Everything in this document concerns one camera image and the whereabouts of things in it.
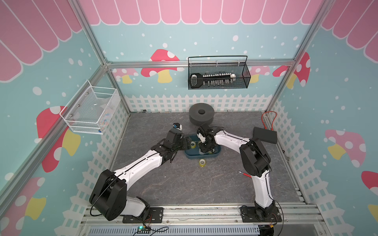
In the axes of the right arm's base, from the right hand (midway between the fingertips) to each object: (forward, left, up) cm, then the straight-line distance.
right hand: (204, 148), depth 98 cm
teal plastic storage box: (-3, +6, 0) cm, 7 cm away
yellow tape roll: (+3, +7, +1) cm, 8 cm away
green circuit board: (-45, +33, -3) cm, 55 cm away
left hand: (-4, +11, +13) cm, 18 cm away
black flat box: (+11, -45, -2) cm, 47 cm away
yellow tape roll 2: (-11, +2, 0) cm, 11 cm away
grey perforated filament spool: (+27, +1, +5) cm, 28 cm away
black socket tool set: (+28, +4, +34) cm, 44 cm away
